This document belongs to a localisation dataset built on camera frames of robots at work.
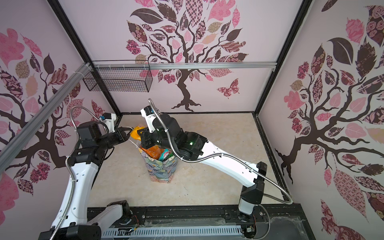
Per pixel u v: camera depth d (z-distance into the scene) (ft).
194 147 1.40
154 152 2.54
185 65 3.07
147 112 1.60
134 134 1.88
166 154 2.44
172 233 2.28
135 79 2.62
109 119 2.06
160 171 2.40
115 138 2.03
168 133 1.33
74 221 1.23
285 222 2.37
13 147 1.66
